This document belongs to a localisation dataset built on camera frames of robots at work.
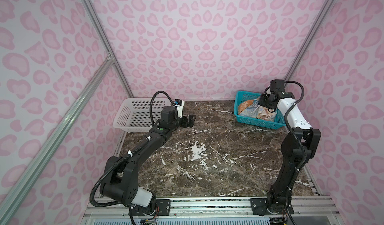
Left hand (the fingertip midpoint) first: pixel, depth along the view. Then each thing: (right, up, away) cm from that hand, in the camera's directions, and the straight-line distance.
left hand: (190, 112), depth 84 cm
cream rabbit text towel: (+42, +2, +20) cm, 47 cm away
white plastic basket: (-43, -1, +26) cm, 50 cm away
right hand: (+45, +8, +9) cm, 47 cm away
